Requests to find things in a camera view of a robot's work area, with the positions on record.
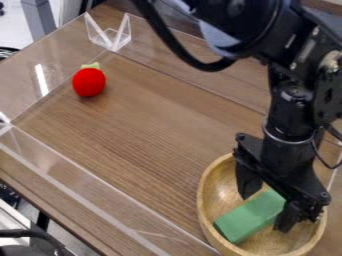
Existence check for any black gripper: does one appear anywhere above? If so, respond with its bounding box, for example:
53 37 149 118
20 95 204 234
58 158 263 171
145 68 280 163
232 126 331 233

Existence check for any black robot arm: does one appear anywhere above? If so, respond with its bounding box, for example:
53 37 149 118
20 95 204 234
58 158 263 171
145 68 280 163
177 0 342 232

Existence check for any brown wooden bowl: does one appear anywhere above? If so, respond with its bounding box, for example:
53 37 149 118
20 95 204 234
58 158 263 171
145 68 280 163
196 154 327 256

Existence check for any green rectangular block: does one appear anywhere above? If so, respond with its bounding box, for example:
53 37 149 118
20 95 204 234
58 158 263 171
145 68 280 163
212 190 284 244

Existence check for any black device bottom left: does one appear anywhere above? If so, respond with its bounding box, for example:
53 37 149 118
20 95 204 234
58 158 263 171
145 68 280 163
0 228 77 256

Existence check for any red plush strawberry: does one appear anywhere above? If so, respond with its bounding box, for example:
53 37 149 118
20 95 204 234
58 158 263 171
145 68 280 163
72 62 106 97

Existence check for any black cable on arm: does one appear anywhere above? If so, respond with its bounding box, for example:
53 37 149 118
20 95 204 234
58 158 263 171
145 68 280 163
131 0 239 73

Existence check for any clear acrylic corner bracket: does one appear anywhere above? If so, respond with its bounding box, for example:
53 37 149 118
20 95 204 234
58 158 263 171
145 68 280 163
84 12 132 52

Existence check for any grey post top left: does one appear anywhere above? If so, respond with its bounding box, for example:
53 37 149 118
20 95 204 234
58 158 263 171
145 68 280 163
20 0 56 41

